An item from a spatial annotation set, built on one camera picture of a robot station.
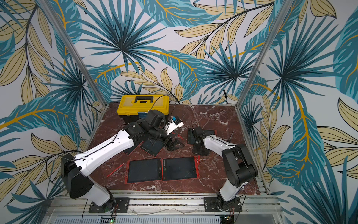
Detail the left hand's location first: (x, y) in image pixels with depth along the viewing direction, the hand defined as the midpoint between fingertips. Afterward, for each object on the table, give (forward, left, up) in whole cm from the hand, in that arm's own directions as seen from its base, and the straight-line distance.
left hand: (178, 141), depth 71 cm
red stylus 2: (+1, -14, -24) cm, 28 cm away
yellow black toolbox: (+32, +34, -8) cm, 48 cm away
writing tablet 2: (-6, +21, -25) cm, 33 cm away
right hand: (+6, -14, -24) cm, 28 cm away
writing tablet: (+16, -9, -24) cm, 30 cm away
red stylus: (-7, +38, -25) cm, 46 cm away
